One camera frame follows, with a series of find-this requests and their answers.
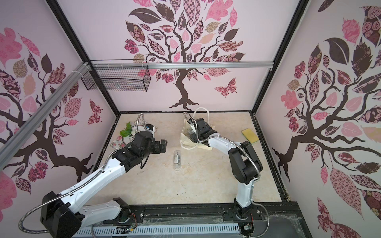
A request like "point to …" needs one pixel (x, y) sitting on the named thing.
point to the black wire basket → (117, 75)
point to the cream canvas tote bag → (188, 143)
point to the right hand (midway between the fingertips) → (201, 128)
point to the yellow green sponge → (250, 135)
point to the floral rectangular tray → (118, 144)
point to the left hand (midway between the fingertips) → (160, 144)
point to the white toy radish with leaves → (127, 131)
